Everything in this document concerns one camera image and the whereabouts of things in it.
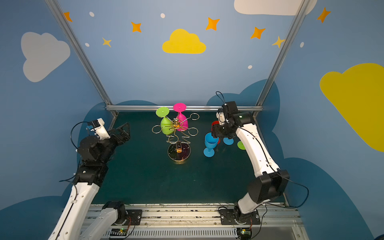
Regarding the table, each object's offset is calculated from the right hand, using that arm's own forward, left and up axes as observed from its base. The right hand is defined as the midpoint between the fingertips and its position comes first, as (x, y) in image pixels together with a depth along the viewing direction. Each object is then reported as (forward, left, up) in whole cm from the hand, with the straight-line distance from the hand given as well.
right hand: (219, 131), depth 79 cm
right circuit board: (-43, -14, -28) cm, 53 cm away
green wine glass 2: (+4, +30, -3) cm, 30 cm away
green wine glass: (+9, -19, -26) cm, 34 cm away
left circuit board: (-45, +46, -25) cm, 69 cm away
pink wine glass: (+2, +20, +4) cm, 21 cm away
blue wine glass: (-1, +4, -9) cm, 10 cm away
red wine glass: (+13, +1, -8) cm, 16 cm away
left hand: (-7, +48, +10) cm, 50 cm away
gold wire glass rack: (0, +25, -23) cm, 34 cm away
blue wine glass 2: (+11, -10, -25) cm, 29 cm away
